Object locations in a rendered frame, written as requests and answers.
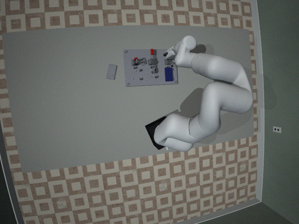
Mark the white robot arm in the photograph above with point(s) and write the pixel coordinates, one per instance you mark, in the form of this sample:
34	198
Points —
231	93

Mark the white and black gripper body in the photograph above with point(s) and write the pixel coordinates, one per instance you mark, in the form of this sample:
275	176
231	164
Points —
171	54

